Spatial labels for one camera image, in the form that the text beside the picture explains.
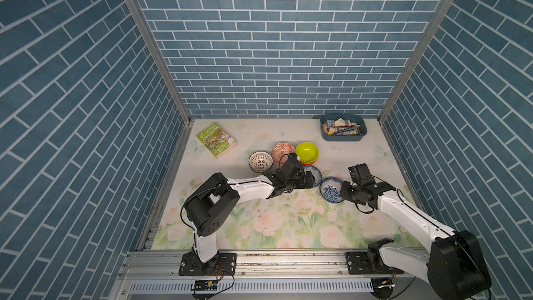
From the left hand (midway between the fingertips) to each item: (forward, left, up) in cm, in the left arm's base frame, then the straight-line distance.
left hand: (313, 182), depth 87 cm
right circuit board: (-36, -21, -8) cm, 42 cm away
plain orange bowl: (+11, 0, -2) cm, 11 cm away
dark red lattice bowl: (+13, +23, -4) cm, 27 cm away
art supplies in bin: (+37, -21, -4) cm, 43 cm away
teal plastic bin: (+41, -28, -1) cm, 50 cm away
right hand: (-3, -13, -3) cm, 14 cm away
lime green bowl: (+17, 0, -2) cm, 18 cm away
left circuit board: (-35, +41, -10) cm, 54 cm away
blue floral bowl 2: (-1, -8, -5) cm, 10 cm away
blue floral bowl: (+6, -2, -3) cm, 7 cm away
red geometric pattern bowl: (+19, +14, -3) cm, 24 cm away
